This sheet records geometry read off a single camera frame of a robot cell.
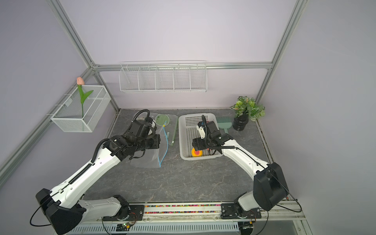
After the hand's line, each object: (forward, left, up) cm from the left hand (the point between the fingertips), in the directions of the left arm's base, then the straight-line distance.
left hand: (160, 141), depth 74 cm
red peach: (-9, -24, +5) cm, 26 cm away
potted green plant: (+18, -50, +1) cm, 53 cm away
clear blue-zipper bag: (-2, +7, -16) cm, 17 cm away
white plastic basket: (+27, -15, -21) cm, 37 cm away
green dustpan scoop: (+28, -43, -23) cm, 56 cm away
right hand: (+4, -20, -10) cm, 23 cm away
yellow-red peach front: (0, -19, -18) cm, 26 cm away
